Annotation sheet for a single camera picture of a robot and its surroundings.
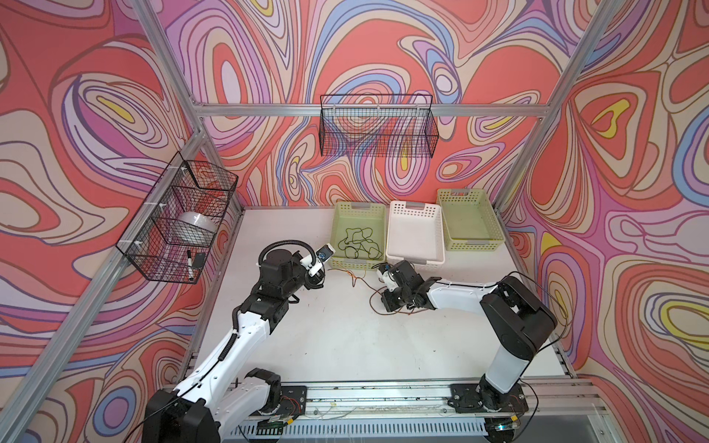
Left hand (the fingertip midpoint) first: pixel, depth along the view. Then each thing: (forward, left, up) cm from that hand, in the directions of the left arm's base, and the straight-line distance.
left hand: (321, 250), depth 79 cm
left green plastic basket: (+33, -11, -20) cm, 40 cm away
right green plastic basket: (+32, -60, -24) cm, 72 cm away
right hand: (-6, -21, -24) cm, 32 cm away
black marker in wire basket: (-7, +34, +3) cm, 35 cm away
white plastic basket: (+22, -34, -20) cm, 45 cm away
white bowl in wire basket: (0, +32, +11) cm, 33 cm away
